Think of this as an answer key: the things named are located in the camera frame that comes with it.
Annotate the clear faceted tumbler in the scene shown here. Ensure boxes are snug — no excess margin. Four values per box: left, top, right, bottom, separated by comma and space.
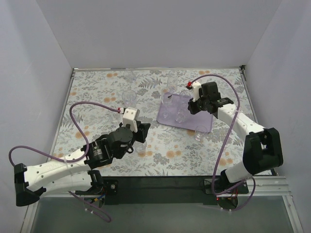
175, 104, 189, 123
122, 90, 137, 108

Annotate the tall clear champagne flute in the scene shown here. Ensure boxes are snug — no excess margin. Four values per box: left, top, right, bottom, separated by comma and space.
161, 87, 172, 119

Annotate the tall clear highball glass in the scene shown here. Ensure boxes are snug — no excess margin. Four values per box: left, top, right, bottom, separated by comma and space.
167, 70, 179, 102

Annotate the clear wine glass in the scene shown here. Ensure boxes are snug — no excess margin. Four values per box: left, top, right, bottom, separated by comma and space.
179, 89, 192, 99

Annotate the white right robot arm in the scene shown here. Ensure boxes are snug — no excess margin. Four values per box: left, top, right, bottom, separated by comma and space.
187, 81, 283, 195

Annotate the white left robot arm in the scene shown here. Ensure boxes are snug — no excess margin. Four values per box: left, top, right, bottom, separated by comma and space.
14, 121, 151, 207

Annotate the lavender plastic tray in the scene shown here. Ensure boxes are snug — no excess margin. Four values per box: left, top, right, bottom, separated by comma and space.
156, 94, 213, 133

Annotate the small clear tumbler front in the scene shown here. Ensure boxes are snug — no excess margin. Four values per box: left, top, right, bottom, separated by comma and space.
135, 142, 147, 156

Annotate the small clear glass left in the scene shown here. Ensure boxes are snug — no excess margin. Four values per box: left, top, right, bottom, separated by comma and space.
110, 112, 122, 125

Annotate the small clear shot glass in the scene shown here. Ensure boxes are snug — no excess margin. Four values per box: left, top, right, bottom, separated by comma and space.
194, 125, 207, 141

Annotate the floral patterned table mat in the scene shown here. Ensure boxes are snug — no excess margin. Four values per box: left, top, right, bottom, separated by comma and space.
52, 69, 243, 176

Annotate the small clear glass lying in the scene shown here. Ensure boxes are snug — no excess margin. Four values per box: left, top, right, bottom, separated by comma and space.
124, 70, 137, 83

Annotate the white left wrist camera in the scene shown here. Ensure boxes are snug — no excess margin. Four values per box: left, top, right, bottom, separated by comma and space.
120, 107, 140, 133

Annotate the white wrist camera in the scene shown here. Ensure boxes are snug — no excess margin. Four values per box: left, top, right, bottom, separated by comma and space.
186, 81, 202, 102
120, 107, 140, 133

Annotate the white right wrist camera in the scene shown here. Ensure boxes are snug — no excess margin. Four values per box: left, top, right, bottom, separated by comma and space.
186, 81, 202, 102

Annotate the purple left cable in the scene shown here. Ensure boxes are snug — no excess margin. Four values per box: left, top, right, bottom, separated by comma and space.
8, 101, 122, 223

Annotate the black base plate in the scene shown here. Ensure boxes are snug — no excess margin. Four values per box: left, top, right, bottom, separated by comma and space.
102, 177, 250, 206

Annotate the aluminium frame rail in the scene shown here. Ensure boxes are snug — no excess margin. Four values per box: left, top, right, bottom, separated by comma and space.
38, 173, 290, 198

